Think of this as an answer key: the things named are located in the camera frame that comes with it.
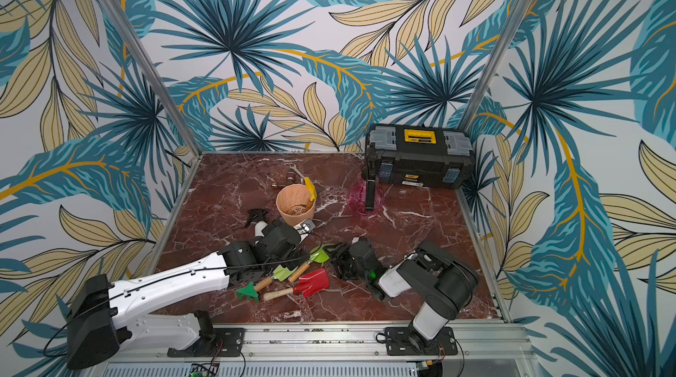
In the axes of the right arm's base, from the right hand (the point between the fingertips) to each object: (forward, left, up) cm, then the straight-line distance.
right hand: (310, 266), depth 83 cm
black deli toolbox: (+37, -40, +12) cm, 56 cm away
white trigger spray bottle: (+19, +21, -3) cm, 29 cm away
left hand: (+5, +6, +10) cm, 12 cm away
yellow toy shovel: (+24, 0, +10) cm, 26 cm away
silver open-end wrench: (+44, +8, -3) cm, 44 cm away
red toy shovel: (-4, 0, -4) cm, 6 cm away
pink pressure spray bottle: (+17, -18, +14) cm, 28 cm away
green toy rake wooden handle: (-7, +17, 0) cm, 19 cm away
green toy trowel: (+5, -2, -2) cm, 6 cm away
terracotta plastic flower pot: (+25, +7, -2) cm, 26 cm away
